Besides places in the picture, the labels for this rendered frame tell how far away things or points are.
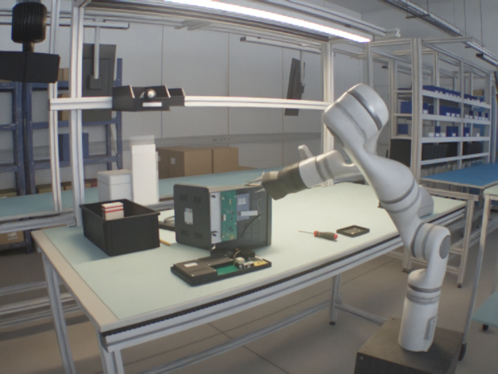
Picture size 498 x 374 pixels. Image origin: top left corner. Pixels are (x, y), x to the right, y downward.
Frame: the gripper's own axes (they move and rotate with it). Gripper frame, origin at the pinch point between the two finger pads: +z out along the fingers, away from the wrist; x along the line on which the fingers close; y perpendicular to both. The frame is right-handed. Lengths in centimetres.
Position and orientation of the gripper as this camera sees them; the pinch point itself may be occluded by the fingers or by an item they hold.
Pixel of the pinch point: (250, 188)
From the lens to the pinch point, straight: 119.0
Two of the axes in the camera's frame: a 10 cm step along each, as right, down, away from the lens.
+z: -8.2, 3.1, 4.8
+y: -1.3, 7.2, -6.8
